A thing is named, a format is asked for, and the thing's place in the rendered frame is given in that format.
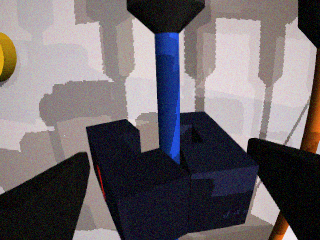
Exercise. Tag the yellow short cylinder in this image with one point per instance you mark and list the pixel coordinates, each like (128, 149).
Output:
(7, 57)

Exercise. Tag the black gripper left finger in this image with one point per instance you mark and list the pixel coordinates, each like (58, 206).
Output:
(46, 207)

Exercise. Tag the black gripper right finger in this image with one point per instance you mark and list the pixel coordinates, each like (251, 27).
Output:
(292, 178)

